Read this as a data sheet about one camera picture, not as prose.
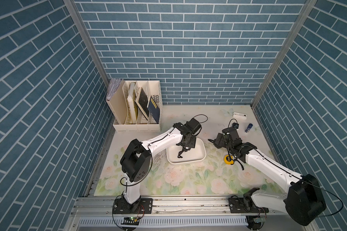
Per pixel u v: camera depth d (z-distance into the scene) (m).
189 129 0.64
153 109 1.05
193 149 0.81
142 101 1.01
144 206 0.74
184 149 0.87
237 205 0.74
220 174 0.86
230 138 0.65
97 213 0.72
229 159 0.89
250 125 0.97
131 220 0.72
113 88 0.89
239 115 1.12
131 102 0.89
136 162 0.47
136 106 0.98
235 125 0.75
